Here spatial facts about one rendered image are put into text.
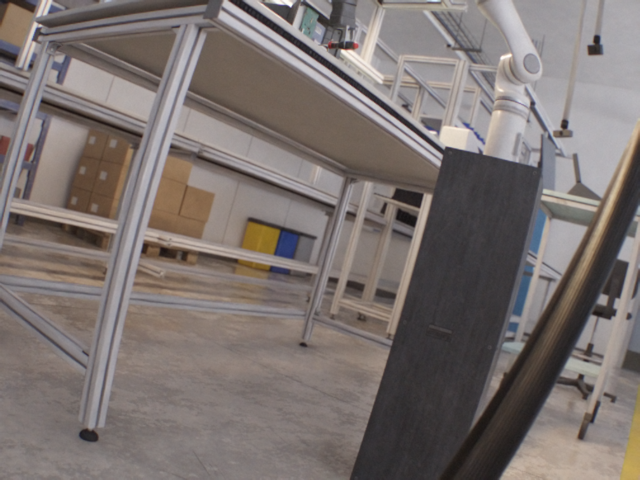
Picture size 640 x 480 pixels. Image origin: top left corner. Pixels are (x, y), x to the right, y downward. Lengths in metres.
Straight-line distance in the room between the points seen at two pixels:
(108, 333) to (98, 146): 4.33
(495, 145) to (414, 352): 0.54
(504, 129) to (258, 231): 6.18
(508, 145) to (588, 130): 6.88
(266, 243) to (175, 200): 2.36
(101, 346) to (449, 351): 0.76
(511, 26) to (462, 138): 0.91
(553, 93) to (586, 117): 0.64
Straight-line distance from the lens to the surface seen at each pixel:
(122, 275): 1.18
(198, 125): 6.83
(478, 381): 1.32
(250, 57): 1.56
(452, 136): 2.33
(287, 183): 3.79
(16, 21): 5.06
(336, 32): 1.81
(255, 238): 7.45
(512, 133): 1.44
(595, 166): 8.12
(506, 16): 1.50
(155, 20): 1.37
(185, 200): 5.50
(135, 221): 1.17
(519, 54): 1.49
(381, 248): 4.96
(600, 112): 8.37
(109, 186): 5.10
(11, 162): 1.78
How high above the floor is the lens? 0.55
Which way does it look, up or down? level
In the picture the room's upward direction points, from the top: 15 degrees clockwise
